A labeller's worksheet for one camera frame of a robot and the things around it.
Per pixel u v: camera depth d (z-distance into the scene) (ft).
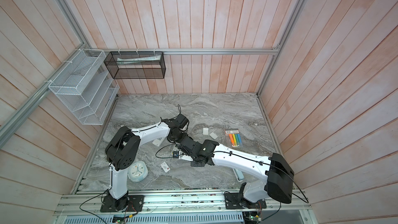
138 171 2.64
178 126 2.49
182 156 2.20
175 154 2.17
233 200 2.41
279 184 1.28
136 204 2.40
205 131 3.28
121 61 2.90
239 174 2.56
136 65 3.43
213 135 3.21
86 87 2.41
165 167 2.75
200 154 1.76
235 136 3.13
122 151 1.72
